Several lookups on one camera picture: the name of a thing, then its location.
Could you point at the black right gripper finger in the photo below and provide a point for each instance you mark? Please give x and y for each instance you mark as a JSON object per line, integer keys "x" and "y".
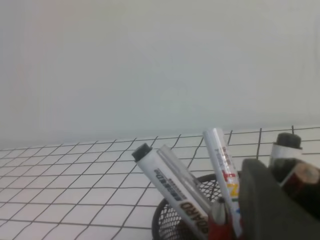
{"x": 267, "y": 213}

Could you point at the red pencil with eraser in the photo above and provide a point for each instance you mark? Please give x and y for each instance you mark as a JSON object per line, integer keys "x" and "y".
{"x": 300, "y": 181}

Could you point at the clear barrel pen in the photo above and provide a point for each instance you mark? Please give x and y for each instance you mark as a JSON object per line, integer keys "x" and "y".
{"x": 190, "y": 182}

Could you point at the black mesh pen holder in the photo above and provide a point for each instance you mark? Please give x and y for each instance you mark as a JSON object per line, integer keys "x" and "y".
{"x": 168, "y": 225}

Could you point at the white marker with colourful label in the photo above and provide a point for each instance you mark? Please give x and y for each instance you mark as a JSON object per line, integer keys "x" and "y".
{"x": 226, "y": 174}

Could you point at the white marker black cap rear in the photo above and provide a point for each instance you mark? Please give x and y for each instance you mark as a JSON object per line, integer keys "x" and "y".
{"x": 286, "y": 148}

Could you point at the whiteboard marker with black cap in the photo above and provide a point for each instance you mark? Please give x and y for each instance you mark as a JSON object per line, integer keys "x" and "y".
{"x": 172, "y": 190}

